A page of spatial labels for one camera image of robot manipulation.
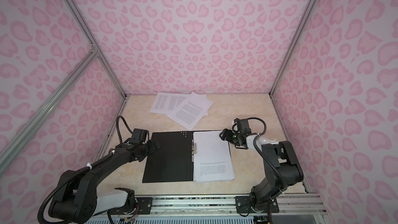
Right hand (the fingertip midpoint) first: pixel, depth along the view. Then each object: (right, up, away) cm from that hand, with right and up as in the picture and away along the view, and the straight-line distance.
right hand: (225, 135), depth 93 cm
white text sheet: (-24, +14, +17) cm, 32 cm away
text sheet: (-8, -13, -7) cm, 17 cm away
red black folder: (-30, -14, -5) cm, 34 cm away
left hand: (-41, -6, -3) cm, 41 cm away
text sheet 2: (-43, +20, +24) cm, 53 cm away
